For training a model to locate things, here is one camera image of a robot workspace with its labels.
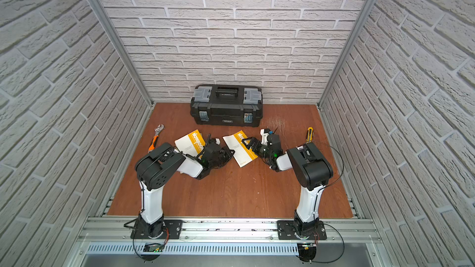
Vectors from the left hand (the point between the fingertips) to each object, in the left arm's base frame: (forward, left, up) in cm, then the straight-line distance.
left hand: (239, 149), depth 95 cm
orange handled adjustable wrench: (+15, +48, -3) cm, 51 cm away
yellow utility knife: (+10, -40, -1) cm, 42 cm away
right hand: (+3, -5, +1) cm, 6 cm away
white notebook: (-1, -2, -4) cm, 4 cm away
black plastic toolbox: (+18, +7, +15) cm, 24 cm away
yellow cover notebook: (+2, +25, +1) cm, 25 cm away
